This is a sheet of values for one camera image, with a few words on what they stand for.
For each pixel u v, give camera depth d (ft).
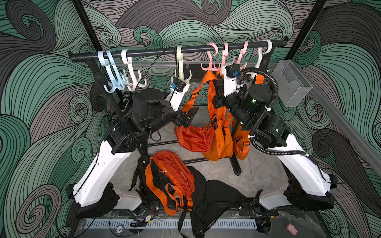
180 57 1.40
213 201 2.47
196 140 2.44
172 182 2.55
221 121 2.22
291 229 2.16
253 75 1.73
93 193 1.16
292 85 2.49
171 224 2.29
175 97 1.36
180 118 1.46
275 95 2.92
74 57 1.28
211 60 1.59
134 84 1.60
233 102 1.38
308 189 1.27
